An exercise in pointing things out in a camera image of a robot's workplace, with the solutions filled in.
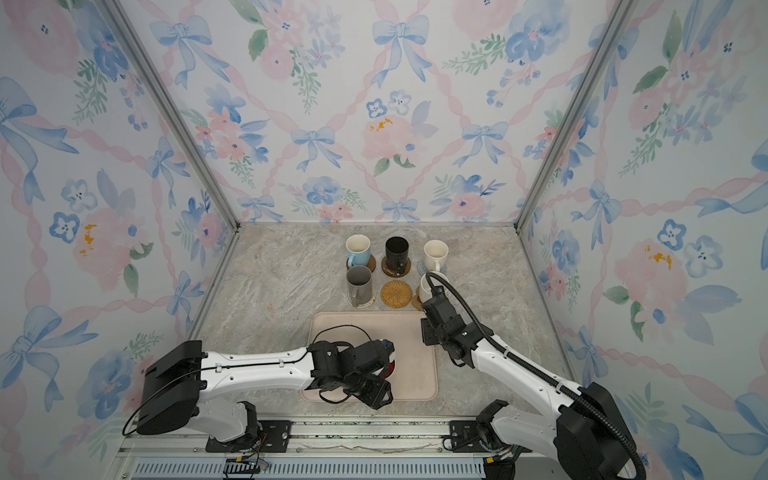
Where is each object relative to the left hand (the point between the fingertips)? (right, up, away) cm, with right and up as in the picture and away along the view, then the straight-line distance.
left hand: (387, 397), depth 74 cm
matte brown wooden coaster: (-6, +32, +33) cm, 46 cm away
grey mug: (-9, +27, +17) cm, 33 cm away
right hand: (+13, +16, +12) cm, 24 cm away
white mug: (+12, +25, +18) cm, 33 cm away
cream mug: (+16, +35, +25) cm, 46 cm away
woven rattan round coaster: (+3, +22, +27) cm, 35 cm away
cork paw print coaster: (+9, +20, +24) cm, 33 cm away
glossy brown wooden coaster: (+1, +29, +32) cm, 43 cm away
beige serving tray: (+7, +1, +9) cm, 12 cm away
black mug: (+3, +37, +27) cm, 46 cm away
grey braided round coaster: (+12, +31, +32) cm, 46 cm away
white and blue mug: (-10, +37, +27) cm, 47 cm away
